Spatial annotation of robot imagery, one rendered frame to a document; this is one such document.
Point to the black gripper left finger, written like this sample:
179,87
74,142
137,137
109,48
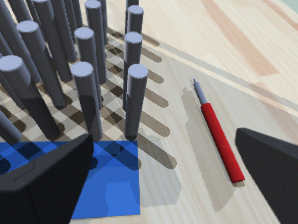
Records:
46,190

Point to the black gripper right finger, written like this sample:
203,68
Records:
273,165

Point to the red-handled screwdriver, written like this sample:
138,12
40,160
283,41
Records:
219,137

